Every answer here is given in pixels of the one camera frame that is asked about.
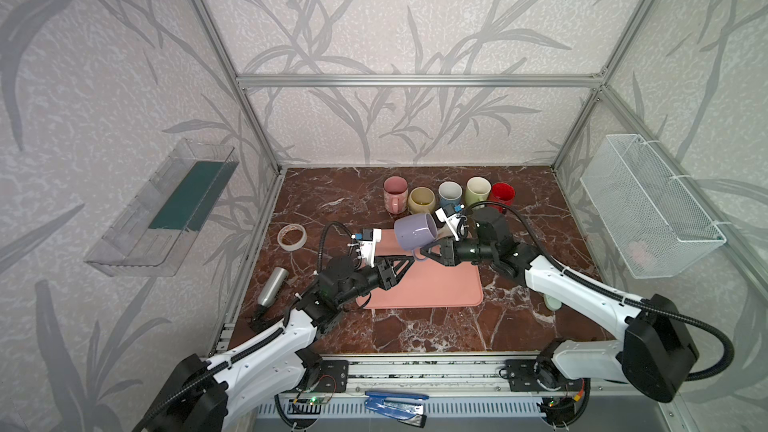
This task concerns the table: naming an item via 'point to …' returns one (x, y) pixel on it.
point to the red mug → (502, 193)
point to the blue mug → (450, 192)
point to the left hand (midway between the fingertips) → (413, 256)
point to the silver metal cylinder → (273, 286)
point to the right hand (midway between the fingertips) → (423, 242)
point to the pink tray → (437, 280)
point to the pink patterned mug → (396, 192)
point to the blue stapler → (405, 408)
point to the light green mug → (477, 190)
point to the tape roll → (292, 247)
